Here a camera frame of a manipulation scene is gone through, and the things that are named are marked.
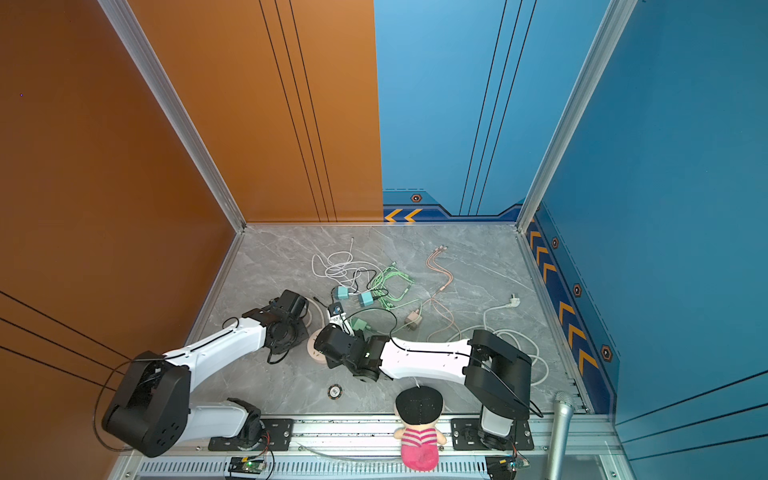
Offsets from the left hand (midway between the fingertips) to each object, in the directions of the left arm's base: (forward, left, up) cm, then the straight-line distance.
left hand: (302, 334), depth 89 cm
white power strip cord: (+11, -67, 0) cm, 68 cm away
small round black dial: (-16, -12, -2) cm, 20 cm away
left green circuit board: (-32, +7, -3) cm, 33 cm away
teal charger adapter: (+14, -10, +1) cm, 17 cm away
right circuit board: (-32, -53, -1) cm, 62 cm away
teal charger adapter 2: (+12, -19, +1) cm, 22 cm away
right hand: (-6, -10, +8) cm, 14 cm away
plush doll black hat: (-21, -34, +8) cm, 41 cm away
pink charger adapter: (+6, -34, +1) cm, 34 cm away
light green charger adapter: (+3, -17, 0) cm, 18 cm away
